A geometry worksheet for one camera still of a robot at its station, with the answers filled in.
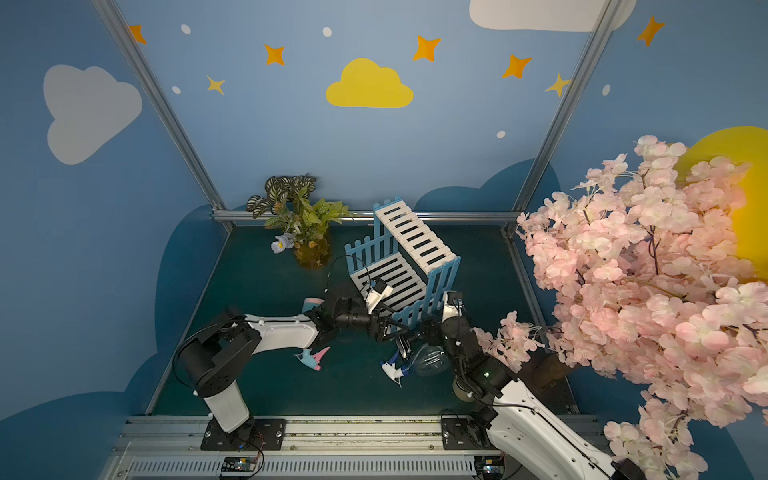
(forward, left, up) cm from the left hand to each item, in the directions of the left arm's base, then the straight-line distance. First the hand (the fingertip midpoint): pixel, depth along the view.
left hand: (404, 318), depth 81 cm
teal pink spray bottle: (-8, +27, -13) cm, 31 cm away
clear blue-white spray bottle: (-9, -7, -7) cm, 13 cm away
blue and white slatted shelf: (+28, -1, -13) cm, 31 cm away
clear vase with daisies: (+27, +31, +12) cm, 43 cm away
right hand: (+2, -10, +2) cm, 11 cm away
